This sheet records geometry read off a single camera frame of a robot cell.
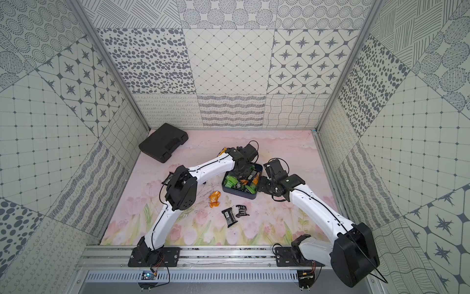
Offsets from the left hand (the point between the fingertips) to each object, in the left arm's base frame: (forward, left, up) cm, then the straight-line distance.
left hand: (245, 169), depth 96 cm
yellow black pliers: (+14, +14, -3) cm, 21 cm away
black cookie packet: (-24, +7, -4) cm, 25 cm away
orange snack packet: (-15, +15, -4) cm, 22 cm away
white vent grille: (-47, +19, -6) cm, 51 cm away
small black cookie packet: (-21, +1, -5) cm, 21 cm away
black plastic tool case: (+17, +52, -1) cm, 55 cm away
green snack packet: (-7, +7, -1) cm, 10 cm away
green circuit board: (-46, +38, -7) cm, 60 cm away
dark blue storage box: (-10, -1, -1) cm, 10 cm away
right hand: (-13, -9, +5) cm, 17 cm away
